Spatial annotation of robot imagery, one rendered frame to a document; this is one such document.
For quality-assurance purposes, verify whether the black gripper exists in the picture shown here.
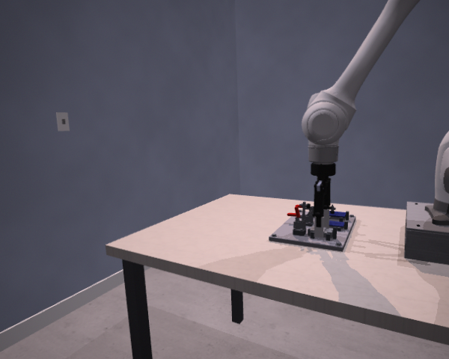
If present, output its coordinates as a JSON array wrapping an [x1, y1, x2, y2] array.
[[311, 163, 336, 238]]

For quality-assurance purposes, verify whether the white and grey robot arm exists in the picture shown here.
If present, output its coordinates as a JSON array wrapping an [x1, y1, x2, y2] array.
[[302, 0, 449, 225]]

